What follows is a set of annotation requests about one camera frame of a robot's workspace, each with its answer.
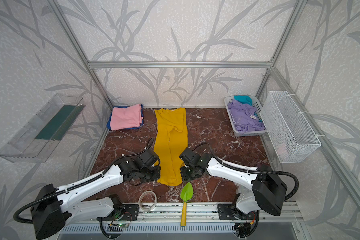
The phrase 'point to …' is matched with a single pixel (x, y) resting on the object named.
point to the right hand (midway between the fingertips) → (182, 173)
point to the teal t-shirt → (243, 99)
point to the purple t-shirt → (244, 117)
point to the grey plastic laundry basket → (259, 113)
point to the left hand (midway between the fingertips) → (164, 173)
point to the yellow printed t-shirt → (171, 140)
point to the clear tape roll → (139, 201)
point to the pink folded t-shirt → (129, 117)
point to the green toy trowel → (186, 194)
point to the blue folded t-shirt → (109, 123)
